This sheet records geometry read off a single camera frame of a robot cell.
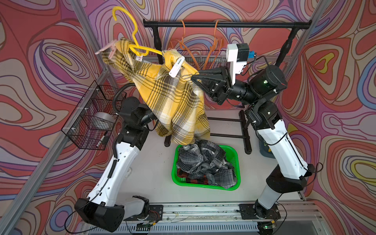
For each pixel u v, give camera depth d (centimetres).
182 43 84
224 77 36
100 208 36
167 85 43
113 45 40
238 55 32
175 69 34
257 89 37
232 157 86
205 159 78
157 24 59
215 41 87
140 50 37
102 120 70
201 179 80
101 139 72
